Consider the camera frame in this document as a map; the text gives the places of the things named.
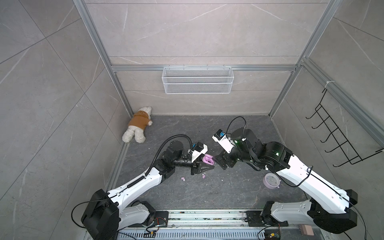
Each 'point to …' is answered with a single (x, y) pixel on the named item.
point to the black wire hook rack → (334, 131)
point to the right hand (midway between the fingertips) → (221, 150)
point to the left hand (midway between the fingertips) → (214, 163)
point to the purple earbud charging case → (208, 159)
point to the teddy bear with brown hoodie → (140, 120)
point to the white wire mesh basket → (195, 80)
